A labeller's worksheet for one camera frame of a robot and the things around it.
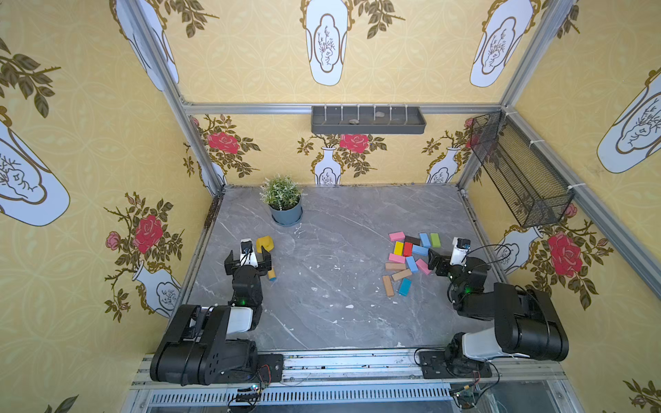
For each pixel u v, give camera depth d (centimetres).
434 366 73
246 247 74
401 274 93
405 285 91
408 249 98
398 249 99
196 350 42
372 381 72
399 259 96
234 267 78
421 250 98
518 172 89
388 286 90
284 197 96
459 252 80
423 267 92
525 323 45
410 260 95
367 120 93
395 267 95
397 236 105
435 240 101
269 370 72
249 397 72
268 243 100
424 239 101
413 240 104
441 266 84
